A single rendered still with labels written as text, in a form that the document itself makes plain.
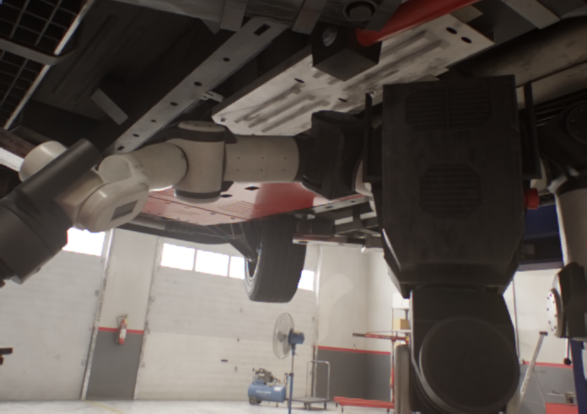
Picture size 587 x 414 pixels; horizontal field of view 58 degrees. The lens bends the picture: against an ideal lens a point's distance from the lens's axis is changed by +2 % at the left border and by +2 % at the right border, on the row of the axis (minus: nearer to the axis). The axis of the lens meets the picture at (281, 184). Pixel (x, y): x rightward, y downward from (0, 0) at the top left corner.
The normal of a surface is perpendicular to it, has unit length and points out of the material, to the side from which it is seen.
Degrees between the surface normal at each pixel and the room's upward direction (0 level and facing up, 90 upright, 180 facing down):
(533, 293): 90
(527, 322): 90
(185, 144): 119
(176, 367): 90
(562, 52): 144
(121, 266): 90
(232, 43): 180
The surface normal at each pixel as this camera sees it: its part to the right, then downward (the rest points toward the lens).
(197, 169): 0.09, 0.25
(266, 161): 0.44, 0.26
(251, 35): -0.07, 0.95
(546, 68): -0.38, 0.78
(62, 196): 0.18, -0.54
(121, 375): 0.60, -0.21
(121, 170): -0.35, 0.19
